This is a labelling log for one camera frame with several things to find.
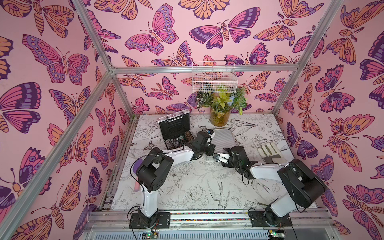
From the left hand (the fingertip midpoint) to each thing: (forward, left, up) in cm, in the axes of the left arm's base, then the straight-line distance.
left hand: (216, 148), depth 94 cm
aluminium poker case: (+14, +27, 0) cm, 31 cm away
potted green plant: (+22, -3, +17) cm, 28 cm away
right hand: (-1, -6, -1) cm, 6 cm away
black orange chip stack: (+10, +18, -3) cm, 21 cm away
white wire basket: (+36, +1, +28) cm, 46 cm away
